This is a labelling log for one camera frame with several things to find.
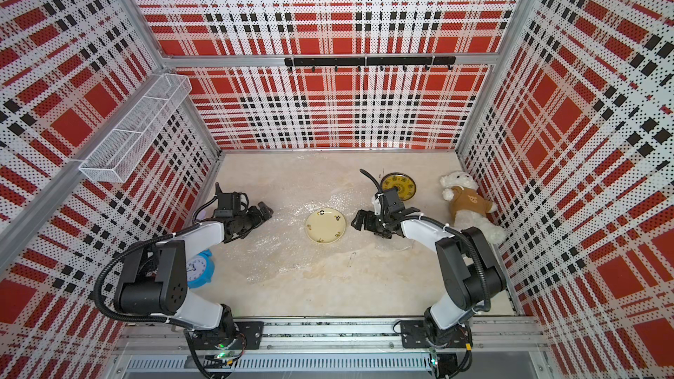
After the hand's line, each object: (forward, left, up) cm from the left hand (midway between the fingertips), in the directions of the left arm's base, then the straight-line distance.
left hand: (268, 215), depth 95 cm
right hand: (-5, -36, +1) cm, 36 cm away
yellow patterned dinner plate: (+17, -53, -4) cm, 56 cm away
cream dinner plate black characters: (-2, -21, -4) cm, 22 cm away
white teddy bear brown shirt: (0, -73, +4) cm, 73 cm away
